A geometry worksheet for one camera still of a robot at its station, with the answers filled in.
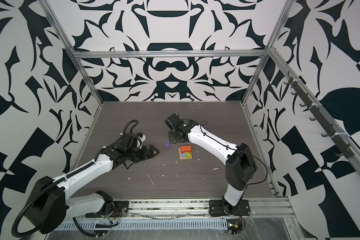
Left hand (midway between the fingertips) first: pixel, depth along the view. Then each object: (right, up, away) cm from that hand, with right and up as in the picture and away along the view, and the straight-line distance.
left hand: (155, 151), depth 82 cm
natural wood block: (+14, -6, +9) cm, 18 cm away
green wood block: (+19, -4, +7) cm, 20 cm away
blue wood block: (+16, -4, +7) cm, 18 cm away
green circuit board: (+39, -33, -11) cm, 52 cm away
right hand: (+11, +7, +1) cm, 13 cm away
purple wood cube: (+5, +1, +14) cm, 15 cm away
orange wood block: (+17, -1, +10) cm, 19 cm away
